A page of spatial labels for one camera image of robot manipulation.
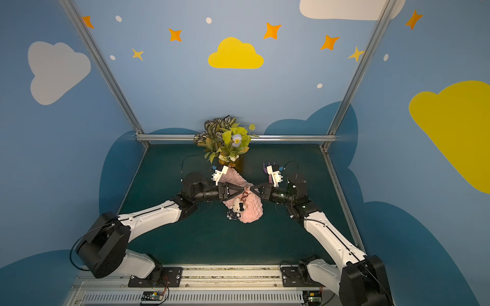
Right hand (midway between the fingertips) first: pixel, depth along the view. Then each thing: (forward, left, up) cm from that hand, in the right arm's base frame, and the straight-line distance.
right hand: (253, 187), depth 75 cm
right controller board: (-33, -25, -24) cm, 48 cm away
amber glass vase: (+19, +9, -7) cm, 22 cm away
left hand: (-1, +4, +1) cm, 4 cm away
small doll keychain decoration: (-6, +6, -7) cm, 11 cm away
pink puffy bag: (-5, -1, -9) cm, 10 cm away
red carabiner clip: (-2, +3, -3) cm, 5 cm away
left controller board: (-36, +37, -23) cm, 57 cm away
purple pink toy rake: (+19, -9, -22) cm, 31 cm away
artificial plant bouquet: (+27, +16, 0) cm, 32 cm away
